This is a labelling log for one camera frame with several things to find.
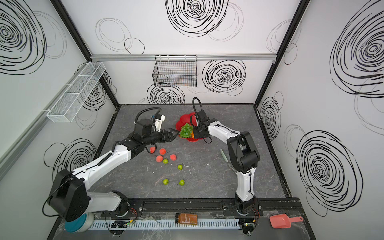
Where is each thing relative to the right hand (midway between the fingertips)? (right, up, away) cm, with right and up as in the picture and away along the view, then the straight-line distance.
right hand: (195, 133), depth 96 cm
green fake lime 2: (-16, -25, -15) cm, 33 cm away
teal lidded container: (-49, -36, -32) cm, 68 cm away
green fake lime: (-18, -16, -7) cm, 25 cm away
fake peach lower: (-22, -14, -8) cm, 27 cm away
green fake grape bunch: (-6, +2, +2) cm, 7 cm away
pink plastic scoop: (+41, -39, -26) cm, 62 cm away
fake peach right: (-14, -14, -7) cm, 21 cm away
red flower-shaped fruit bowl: (-3, +10, +16) cm, 19 cm away
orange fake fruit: (-2, -1, -1) cm, 3 cm away
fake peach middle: (-21, -11, -5) cm, 24 cm away
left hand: (-11, +2, -17) cm, 20 cm away
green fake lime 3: (-8, -25, -15) cm, 31 cm away
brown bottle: (-5, -36, -28) cm, 46 cm away
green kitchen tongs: (+19, -15, -7) cm, 25 cm away
